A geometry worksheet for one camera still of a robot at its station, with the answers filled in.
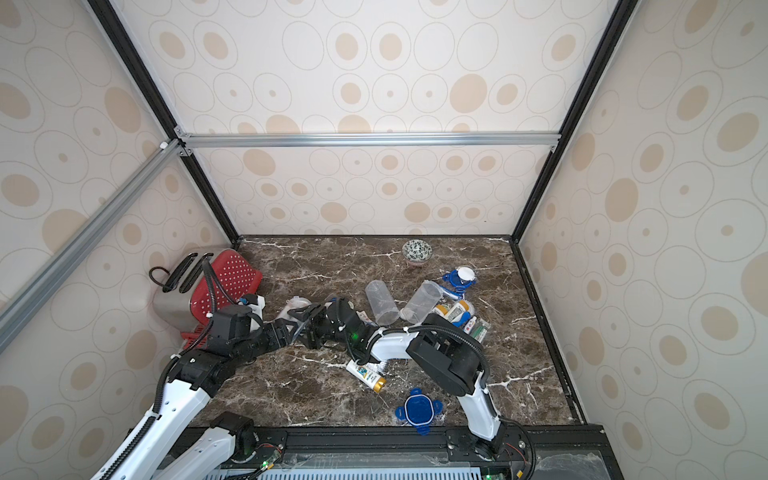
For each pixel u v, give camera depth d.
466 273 1.06
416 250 1.13
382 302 0.97
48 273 0.56
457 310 0.97
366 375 0.83
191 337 0.92
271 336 0.67
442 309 0.97
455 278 1.06
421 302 1.01
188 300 0.81
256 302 0.71
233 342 0.57
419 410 0.80
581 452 0.73
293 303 0.85
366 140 1.60
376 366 0.85
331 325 0.68
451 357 0.51
